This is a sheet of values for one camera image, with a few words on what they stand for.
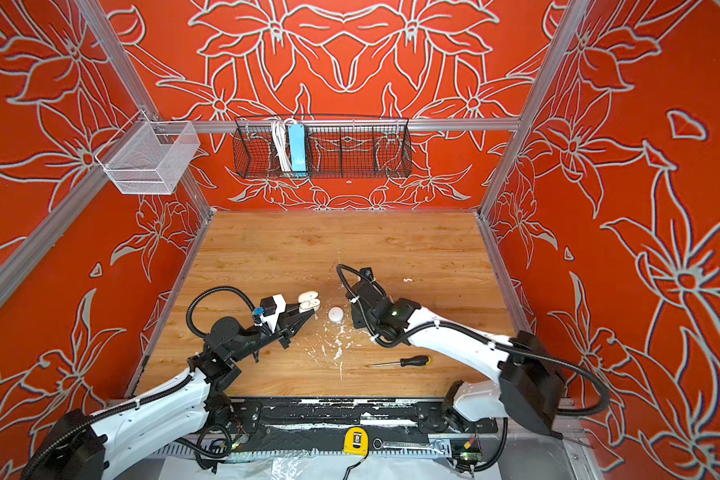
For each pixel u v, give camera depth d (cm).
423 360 81
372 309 60
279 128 88
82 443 44
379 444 70
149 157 92
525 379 40
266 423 73
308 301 70
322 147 99
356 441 68
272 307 61
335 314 90
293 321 70
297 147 89
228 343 58
